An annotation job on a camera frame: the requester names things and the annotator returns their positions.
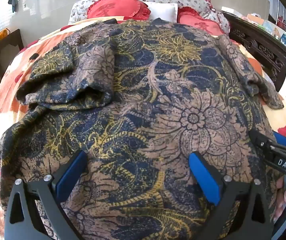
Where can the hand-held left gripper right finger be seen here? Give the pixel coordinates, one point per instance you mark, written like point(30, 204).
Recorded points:
point(205, 177)

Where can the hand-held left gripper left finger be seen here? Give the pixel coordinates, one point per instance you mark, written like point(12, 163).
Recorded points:
point(71, 175)

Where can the dark floral patterned garment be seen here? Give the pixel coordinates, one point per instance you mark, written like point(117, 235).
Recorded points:
point(143, 92)

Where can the orange red cream fleece blanket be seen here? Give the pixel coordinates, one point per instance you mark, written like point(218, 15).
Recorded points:
point(3, 100)

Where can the pile of boxes and papers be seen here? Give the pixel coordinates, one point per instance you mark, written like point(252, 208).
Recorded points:
point(267, 26)

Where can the small red heart pillow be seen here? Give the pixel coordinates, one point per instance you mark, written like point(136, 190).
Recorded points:
point(195, 17)

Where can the dark wooden cabinet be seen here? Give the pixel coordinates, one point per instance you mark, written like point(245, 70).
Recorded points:
point(5, 45)

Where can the white pillow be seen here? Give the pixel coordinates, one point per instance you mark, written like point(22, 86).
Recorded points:
point(165, 11)

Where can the large red heart pillow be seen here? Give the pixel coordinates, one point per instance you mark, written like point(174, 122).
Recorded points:
point(113, 7)

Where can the dark carved wooden bed frame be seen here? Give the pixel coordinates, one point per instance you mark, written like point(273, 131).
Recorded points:
point(257, 42)

